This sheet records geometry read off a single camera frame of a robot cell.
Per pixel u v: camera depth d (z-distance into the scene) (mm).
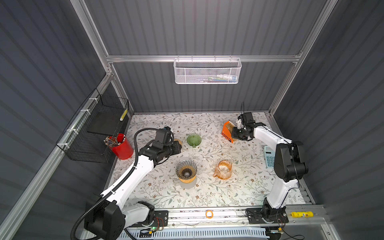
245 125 777
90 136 732
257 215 738
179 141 1016
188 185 836
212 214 743
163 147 606
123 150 889
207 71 1234
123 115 826
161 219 723
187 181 768
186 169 803
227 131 984
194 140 1017
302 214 735
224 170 907
